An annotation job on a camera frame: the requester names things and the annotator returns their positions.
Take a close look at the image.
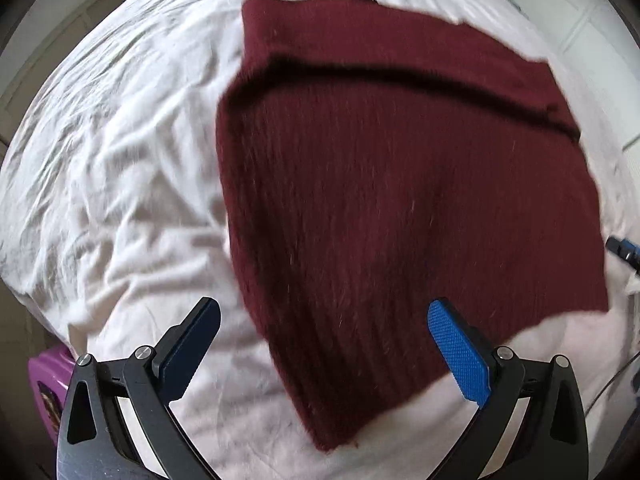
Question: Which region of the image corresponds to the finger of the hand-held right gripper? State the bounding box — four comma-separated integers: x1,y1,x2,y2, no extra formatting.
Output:
605,235,640,275

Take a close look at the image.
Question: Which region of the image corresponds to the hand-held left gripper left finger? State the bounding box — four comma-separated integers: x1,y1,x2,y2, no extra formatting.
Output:
56,296,222,480

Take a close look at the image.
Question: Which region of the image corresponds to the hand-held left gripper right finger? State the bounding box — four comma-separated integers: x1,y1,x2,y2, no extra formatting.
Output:
426,299,591,480

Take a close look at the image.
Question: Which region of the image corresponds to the dark red knitted sweater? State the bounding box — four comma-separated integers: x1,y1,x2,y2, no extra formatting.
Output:
215,0,611,453

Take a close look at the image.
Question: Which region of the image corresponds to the purple plastic box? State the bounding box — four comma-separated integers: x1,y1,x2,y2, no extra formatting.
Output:
27,344,77,447

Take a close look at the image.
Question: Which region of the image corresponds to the bed with white sheet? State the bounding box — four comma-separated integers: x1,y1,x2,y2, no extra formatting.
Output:
0,0,640,480

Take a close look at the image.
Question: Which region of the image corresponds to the white wardrobe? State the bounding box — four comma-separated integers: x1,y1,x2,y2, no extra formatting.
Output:
515,0,640,161

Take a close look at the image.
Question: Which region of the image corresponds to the beige low shelf unit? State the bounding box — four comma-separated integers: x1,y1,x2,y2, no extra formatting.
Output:
0,0,151,136

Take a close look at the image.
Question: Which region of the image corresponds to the thin dark cable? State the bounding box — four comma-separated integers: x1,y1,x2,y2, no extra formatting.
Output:
584,354,640,417

